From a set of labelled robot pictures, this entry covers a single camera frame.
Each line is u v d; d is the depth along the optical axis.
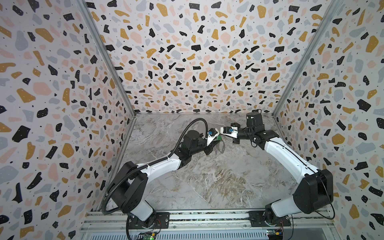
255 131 0.64
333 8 0.72
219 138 0.81
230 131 0.66
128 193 0.43
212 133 0.67
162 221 0.73
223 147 0.82
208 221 0.75
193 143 0.64
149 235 0.70
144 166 0.47
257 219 0.73
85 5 0.69
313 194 0.42
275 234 0.72
